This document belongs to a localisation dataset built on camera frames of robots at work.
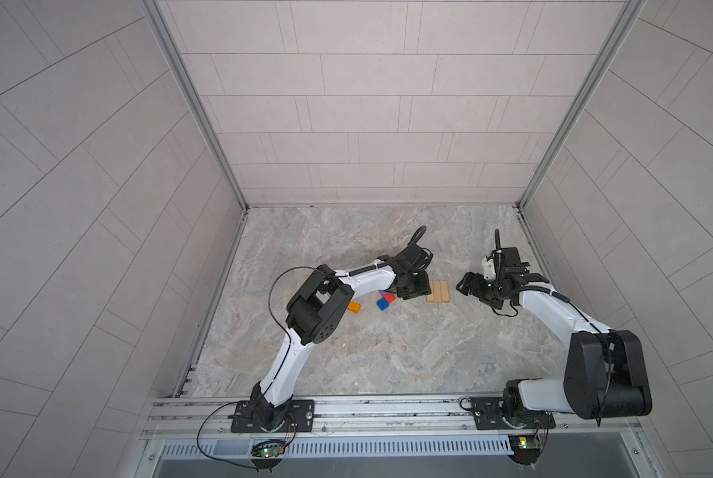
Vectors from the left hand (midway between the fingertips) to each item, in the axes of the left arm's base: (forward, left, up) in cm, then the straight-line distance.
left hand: (436, 288), depth 92 cm
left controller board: (-41, +43, +3) cm, 59 cm away
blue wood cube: (-4, +17, -2) cm, 17 cm away
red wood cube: (-3, +15, -1) cm, 15 cm away
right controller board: (-40, -16, -2) cm, 43 cm away
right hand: (-1, -8, +3) cm, 9 cm away
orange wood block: (-6, +25, -1) cm, 26 cm away
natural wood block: (0, -3, -1) cm, 3 cm away
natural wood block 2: (-3, +2, -1) cm, 4 cm away
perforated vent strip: (-40, +23, -2) cm, 46 cm away
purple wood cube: (-12, +18, +20) cm, 29 cm away
